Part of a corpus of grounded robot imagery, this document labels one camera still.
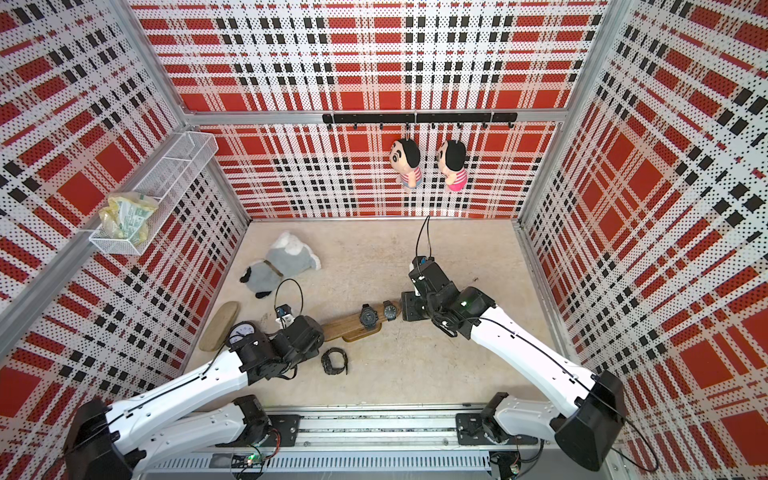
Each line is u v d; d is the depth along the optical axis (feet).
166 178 2.69
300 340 1.96
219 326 2.95
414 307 2.16
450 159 3.06
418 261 2.26
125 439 1.32
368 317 2.76
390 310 2.83
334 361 2.75
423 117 2.92
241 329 2.91
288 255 3.24
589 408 1.25
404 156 2.98
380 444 2.40
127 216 2.06
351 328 2.76
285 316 2.34
